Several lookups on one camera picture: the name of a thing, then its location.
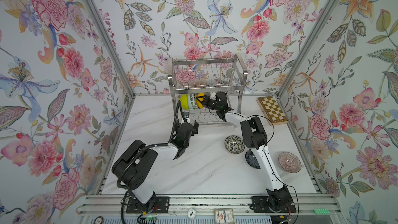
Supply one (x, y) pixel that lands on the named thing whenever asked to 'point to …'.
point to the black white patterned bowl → (235, 144)
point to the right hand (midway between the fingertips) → (196, 98)
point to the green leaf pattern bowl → (193, 101)
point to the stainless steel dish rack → (204, 87)
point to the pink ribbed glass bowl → (289, 162)
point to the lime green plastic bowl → (184, 101)
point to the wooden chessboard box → (272, 110)
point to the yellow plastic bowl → (199, 104)
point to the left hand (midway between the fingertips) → (190, 120)
